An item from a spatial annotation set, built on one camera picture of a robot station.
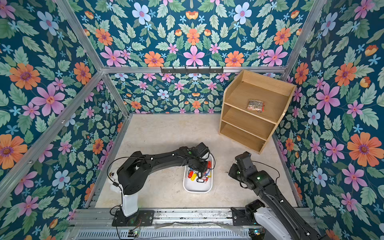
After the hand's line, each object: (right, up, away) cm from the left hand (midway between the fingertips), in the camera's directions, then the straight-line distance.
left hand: (207, 168), depth 87 cm
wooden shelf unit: (+26, +24, +3) cm, 35 cm away
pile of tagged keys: (-4, -5, -1) cm, 7 cm away
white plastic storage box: (-7, -9, -5) cm, 12 cm away
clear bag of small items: (+26, +36, -9) cm, 45 cm away
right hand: (+12, +2, -8) cm, 15 cm away
